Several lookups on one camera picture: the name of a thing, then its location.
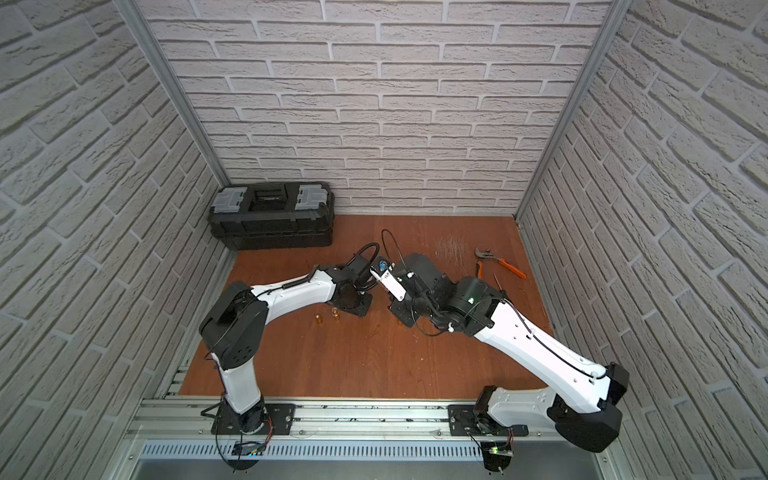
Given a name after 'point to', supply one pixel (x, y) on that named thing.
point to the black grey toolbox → (273, 215)
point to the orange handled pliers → (488, 254)
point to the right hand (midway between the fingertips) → (401, 292)
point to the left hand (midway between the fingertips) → (368, 305)
